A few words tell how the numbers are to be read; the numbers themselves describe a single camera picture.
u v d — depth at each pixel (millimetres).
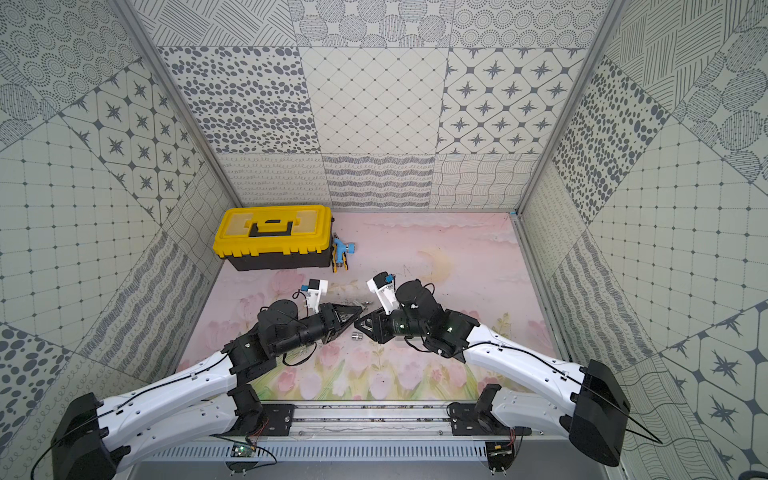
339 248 1059
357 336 859
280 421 736
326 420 761
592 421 378
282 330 555
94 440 405
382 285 646
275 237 907
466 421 721
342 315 687
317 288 698
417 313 554
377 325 615
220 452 701
